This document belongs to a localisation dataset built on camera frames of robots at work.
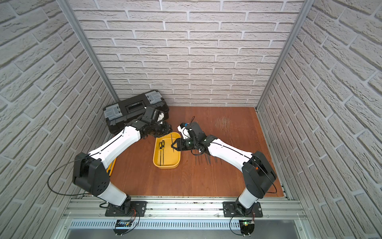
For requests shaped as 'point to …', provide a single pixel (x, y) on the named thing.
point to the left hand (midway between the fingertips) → (175, 128)
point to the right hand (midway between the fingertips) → (176, 145)
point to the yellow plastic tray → (164, 156)
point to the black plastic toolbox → (120, 113)
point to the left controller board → (122, 223)
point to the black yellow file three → (171, 140)
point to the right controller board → (246, 226)
